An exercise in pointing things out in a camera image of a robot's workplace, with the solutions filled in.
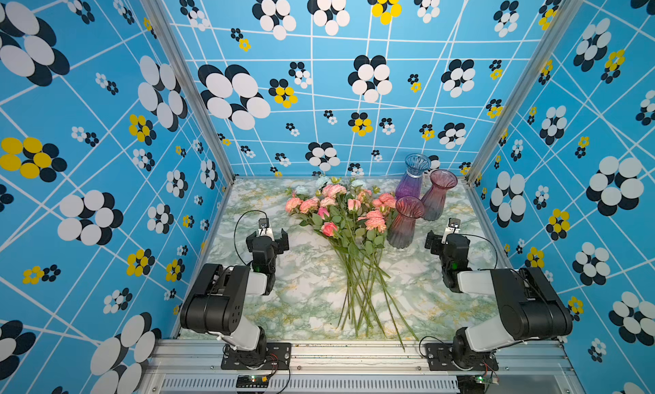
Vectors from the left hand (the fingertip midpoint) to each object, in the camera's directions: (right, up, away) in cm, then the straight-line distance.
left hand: (272, 229), depth 93 cm
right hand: (+66, -1, 0) cm, 66 cm away
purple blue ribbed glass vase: (+53, +17, +6) cm, 56 cm away
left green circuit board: (0, -41, -21) cm, 46 cm away
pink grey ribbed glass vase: (+50, -2, +8) cm, 51 cm away
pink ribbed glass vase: (+61, +10, +3) cm, 62 cm away
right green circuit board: (+61, -39, -25) cm, 76 cm away
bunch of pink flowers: (+29, +4, +6) cm, 30 cm away
